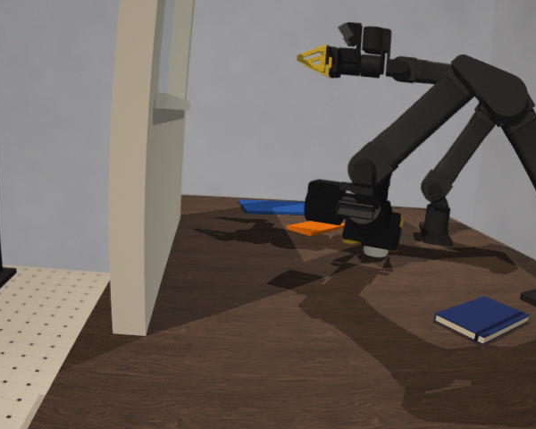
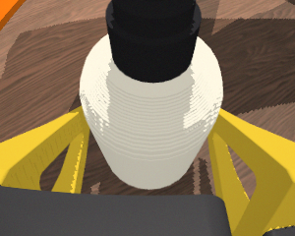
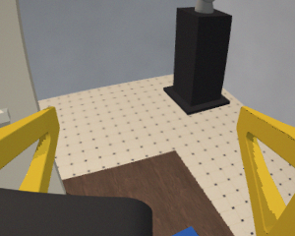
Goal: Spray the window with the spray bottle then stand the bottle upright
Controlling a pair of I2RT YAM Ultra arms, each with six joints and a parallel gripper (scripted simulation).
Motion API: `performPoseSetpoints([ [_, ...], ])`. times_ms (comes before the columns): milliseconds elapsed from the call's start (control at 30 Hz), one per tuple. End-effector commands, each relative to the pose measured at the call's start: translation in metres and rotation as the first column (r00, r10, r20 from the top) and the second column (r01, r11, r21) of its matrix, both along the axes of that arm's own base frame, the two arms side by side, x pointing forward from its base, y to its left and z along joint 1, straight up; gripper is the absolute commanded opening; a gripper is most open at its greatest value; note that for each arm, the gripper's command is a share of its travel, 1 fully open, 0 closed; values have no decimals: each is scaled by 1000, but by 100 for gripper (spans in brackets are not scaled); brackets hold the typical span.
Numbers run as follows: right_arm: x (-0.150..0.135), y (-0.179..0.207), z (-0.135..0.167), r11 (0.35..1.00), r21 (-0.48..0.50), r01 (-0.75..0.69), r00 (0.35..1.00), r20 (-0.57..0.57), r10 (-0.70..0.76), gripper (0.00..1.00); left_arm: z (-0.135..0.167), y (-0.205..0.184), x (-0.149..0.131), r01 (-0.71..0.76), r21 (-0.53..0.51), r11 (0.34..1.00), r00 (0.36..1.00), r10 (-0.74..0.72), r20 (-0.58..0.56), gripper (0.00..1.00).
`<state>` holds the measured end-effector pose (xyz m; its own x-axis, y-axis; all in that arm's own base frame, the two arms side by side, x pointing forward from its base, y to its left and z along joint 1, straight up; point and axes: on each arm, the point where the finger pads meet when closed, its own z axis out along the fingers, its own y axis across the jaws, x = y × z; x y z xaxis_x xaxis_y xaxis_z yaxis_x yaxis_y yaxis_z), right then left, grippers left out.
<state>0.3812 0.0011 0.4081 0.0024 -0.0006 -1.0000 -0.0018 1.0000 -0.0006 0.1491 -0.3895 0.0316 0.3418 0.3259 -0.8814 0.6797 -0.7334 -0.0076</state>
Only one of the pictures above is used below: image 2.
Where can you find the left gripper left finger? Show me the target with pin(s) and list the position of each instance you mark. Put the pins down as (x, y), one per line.
(24, 157)

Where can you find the white spray bottle with black spray head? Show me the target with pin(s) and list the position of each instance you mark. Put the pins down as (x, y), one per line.
(151, 90)

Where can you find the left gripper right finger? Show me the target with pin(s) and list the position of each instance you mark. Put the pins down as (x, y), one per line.
(271, 158)

